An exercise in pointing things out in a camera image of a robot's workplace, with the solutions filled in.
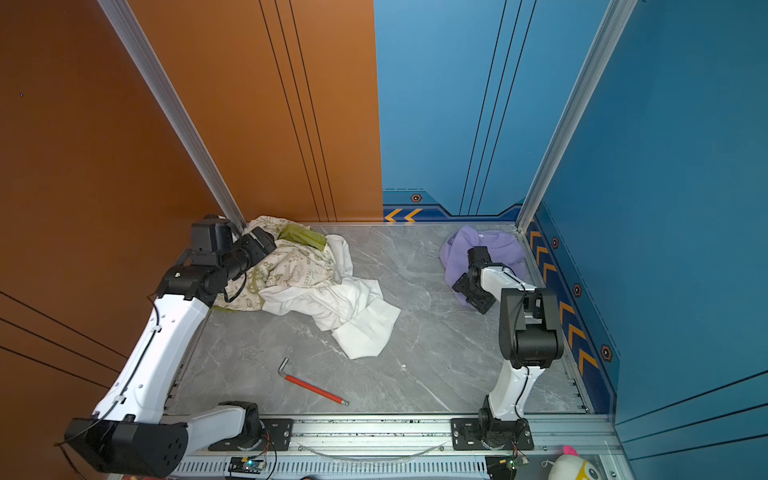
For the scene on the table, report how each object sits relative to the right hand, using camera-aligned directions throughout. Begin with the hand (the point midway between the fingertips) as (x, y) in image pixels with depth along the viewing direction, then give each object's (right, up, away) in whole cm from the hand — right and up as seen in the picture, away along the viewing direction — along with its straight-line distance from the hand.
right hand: (464, 295), depth 99 cm
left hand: (-57, +18, -24) cm, 64 cm away
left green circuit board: (-59, -36, -28) cm, 75 cm away
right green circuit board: (+2, -37, -28) cm, 46 cm away
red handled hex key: (-50, -21, -16) cm, 57 cm away
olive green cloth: (-55, +20, +2) cm, 58 cm away
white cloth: (-36, -3, -7) cm, 37 cm away
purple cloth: (+17, +15, +10) cm, 25 cm away
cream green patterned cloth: (-57, +10, -5) cm, 58 cm away
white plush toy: (+15, -32, -34) cm, 49 cm away
